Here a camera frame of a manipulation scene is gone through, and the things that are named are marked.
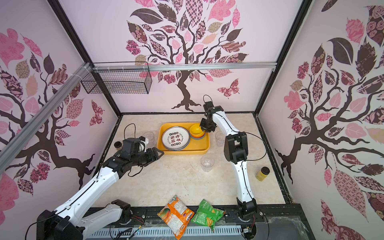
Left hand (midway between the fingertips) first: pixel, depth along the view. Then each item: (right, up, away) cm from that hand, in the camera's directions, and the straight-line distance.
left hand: (160, 157), depth 79 cm
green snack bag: (+25, -26, -9) cm, 37 cm away
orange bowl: (+20, +10, +21) cm, 31 cm away
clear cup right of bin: (+36, +8, +24) cm, 44 cm away
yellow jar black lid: (+55, -10, +1) cm, 56 cm away
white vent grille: (+3, -34, -9) cm, 35 cm away
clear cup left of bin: (-12, +10, +22) cm, 27 cm away
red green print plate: (+5, +9, +23) cm, 25 cm away
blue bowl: (+20, +8, +22) cm, 31 cm away
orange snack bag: (+10, -27, -7) cm, 30 cm away
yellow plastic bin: (+21, +3, +22) cm, 31 cm away
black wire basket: (-24, +49, +16) cm, 57 cm away
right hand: (+24, +16, +22) cm, 36 cm away
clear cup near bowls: (+26, -6, +13) cm, 30 cm away
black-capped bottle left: (-32, +5, +16) cm, 36 cm away
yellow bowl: (+19, +14, +25) cm, 35 cm away
